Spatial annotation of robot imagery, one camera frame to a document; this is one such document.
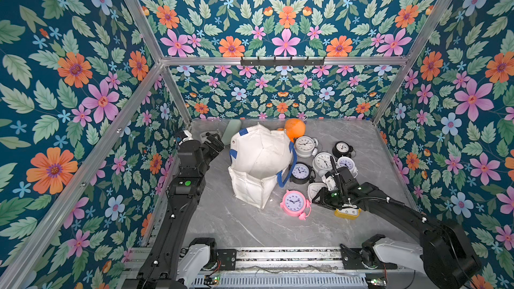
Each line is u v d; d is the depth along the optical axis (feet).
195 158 1.79
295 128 3.53
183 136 2.11
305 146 3.38
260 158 3.40
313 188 2.96
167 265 1.30
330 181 2.59
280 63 3.06
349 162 3.23
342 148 3.35
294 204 2.81
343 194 2.18
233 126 3.68
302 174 3.10
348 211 2.48
